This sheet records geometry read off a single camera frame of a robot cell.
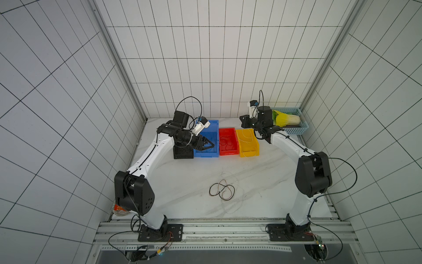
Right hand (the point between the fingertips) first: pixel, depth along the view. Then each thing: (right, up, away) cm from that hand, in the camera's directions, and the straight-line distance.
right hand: (234, 116), depth 91 cm
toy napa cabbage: (+35, -1, +18) cm, 40 cm away
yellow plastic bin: (+9, -16, +4) cm, 19 cm away
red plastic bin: (0, -10, +15) cm, 18 cm away
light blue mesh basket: (+42, -7, +15) cm, 45 cm away
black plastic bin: (-29, -22, +10) cm, 38 cm away
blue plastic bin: (-13, -10, +7) cm, 17 cm away
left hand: (-15, -16, -13) cm, 26 cm away
